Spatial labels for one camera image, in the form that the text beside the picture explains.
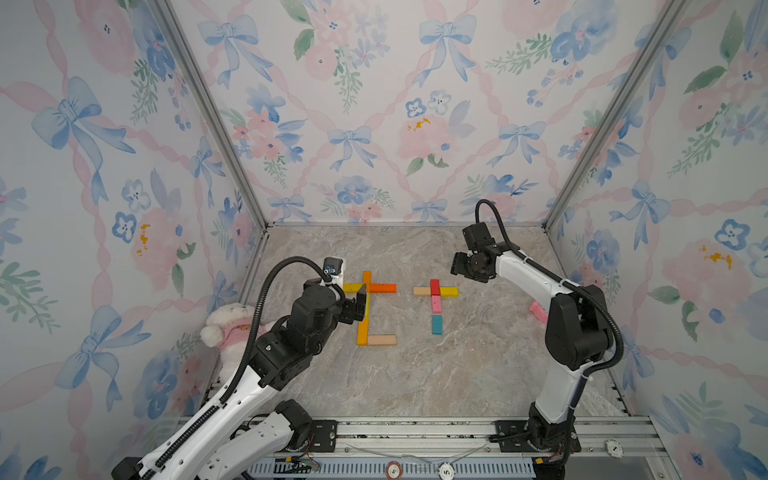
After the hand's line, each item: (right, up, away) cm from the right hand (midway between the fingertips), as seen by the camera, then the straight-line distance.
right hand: (463, 268), depth 96 cm
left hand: (-33, -2, -26) cm, 42 cm away
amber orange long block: (-31, -4, +8) cm, 33 cm away
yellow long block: (-37, -7, +6) cm, 38 cm away
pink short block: (-8, -12, +2) cm, 15 cm away
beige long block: (-26, -21, -5) cm, 34 cm away
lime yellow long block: (-31, -12, 0) cm, 33 cm away
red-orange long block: (-26, -7, +5) cm, 27 cm away
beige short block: (-13, -8, +6) cm, 16 cm away
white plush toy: (-67, -16, -14) cm, 70 cm away
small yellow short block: (-4, -8, +5) cm, 10 cm away
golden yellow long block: (-32, -19, -4) cm, 37 cm away
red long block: (-8, -7, +6) cm, 12 cm away
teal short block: (-9, -18, -1) cm, 20 cm away
